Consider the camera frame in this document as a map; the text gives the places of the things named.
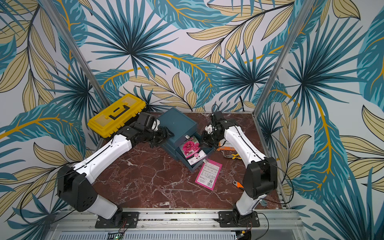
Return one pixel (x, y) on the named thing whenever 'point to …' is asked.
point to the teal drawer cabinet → (180, 126)
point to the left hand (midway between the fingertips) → (171, 139)
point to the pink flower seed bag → (190, 147)
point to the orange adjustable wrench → (238, 184)
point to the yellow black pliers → (233, 156)
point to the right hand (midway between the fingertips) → (199, 145)
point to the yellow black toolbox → (111, 120)
